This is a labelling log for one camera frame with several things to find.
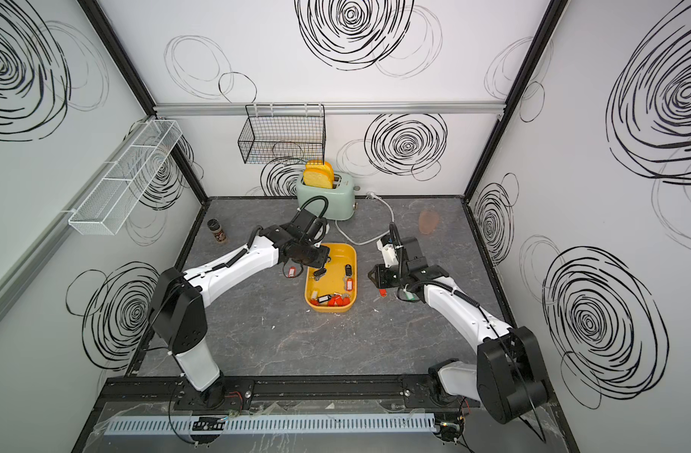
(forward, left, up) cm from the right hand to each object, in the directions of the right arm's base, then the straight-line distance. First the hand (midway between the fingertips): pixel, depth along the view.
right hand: (373, 275), depth 84 cm
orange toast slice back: (+39, +17, +10) cm, 43 cm away
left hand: (+5, +15, +1) cm, 16 cm away
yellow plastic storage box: (0, +12, -10) cm, 16 cm away
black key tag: (+8, +8, -11) cm, 16 cm away
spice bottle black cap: (+18, +56, -3) cm, 59 cm away
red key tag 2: (-4, +11, -10) cm, 15 cm away
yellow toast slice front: (+33, +20, +9) cm, 40 cm away
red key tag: (0, -4, -11) cm, 12 cm away
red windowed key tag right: (+2, +8, -10) cm, 13 cm away
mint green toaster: (+30, +11, +3) cm, 32 cm away
